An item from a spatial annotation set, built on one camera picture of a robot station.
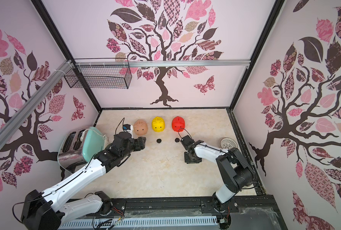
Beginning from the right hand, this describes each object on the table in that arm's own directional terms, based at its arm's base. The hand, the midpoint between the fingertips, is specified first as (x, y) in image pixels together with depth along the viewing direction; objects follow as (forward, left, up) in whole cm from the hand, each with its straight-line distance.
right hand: (191, 159), depth 92 cm
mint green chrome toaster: (+1, +65, +19) cm, 68 cm away
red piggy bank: (+23, +8, +9) cm, 26 cm away
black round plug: (+14, +22, +1) cm, 26 cm away
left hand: (+3, +29, +17) cm, 34 cm away
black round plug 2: (+15, +9, +1) cm, 17 cm away
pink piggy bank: (+20, +34, +10) cm, 41 cm away
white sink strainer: (+10, -26, +3) cm, 28 cm away
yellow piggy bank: (+23, +22, +8) cm, 33 cm away
